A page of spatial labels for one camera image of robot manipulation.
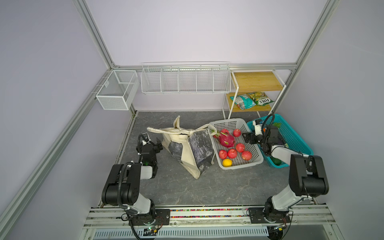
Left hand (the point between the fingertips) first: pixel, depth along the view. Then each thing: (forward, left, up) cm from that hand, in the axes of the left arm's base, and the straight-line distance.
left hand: (151, 141), depth 92 cm
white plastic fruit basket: (-8, -50, -4) cm, 51 cm away
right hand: (+1, -63, 0) cm, 63 cm away
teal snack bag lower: (+21, -62, +10) cm, 66 cm away
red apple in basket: (-10, -44, -4) cm, 45 cm away
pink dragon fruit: (-1, -47, -1) cm, 47 cm away
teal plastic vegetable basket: (0, -89, -3) cm, 89 cm away
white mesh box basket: (+37, +25, +11) cm, 46 cm away
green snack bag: (+24, -74, +9) cm, 78 cm away
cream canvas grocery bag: (-14, -26, +13) cm, 32 cm away
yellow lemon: (-16, -46, -4) cm, 48 cm away
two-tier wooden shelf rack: (+35, -73, +7) cm, 81 cm away
